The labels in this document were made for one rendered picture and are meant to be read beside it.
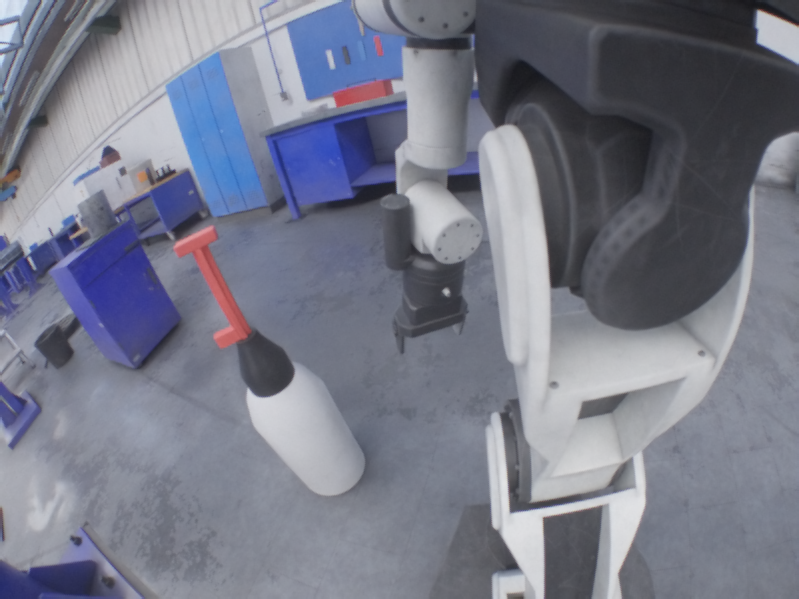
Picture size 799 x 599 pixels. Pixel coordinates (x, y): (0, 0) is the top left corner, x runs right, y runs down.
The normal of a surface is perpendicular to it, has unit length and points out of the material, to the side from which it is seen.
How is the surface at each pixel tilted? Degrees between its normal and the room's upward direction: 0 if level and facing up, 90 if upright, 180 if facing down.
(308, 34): 90
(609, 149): 69
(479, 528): 0
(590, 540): 49
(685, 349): 9
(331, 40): 90
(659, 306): 105
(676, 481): 0
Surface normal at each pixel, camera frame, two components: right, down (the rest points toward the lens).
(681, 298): -0.01, 0.77
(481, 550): -0.21, -0.80
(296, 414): 0.48, 0.09
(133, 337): 0.94, 0.00
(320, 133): -0.28, 0.60
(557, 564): -0.18, -0.09
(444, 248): 0.35, 0.67
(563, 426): -0.05, 0.61
